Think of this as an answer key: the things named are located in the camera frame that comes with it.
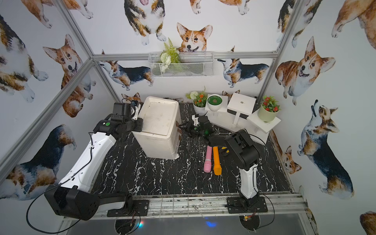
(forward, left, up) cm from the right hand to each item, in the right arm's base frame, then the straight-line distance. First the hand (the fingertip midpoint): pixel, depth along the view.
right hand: (176, 127), depth 89 cm
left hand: (-2, +17, +12) cm, 21 cm away
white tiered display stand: (+12, -40, 0) cm, 41 cm away
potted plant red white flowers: (+23, -14, 0) cm, 27 cm away
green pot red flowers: (+5, -54, +9) cm, 55 cm away
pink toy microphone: (-18, -19, -12) cm, 28 cm away
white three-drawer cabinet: (-13, +5, +10) cm, 17 cm away
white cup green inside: (+14, -24, +8) cm, 28 cm away
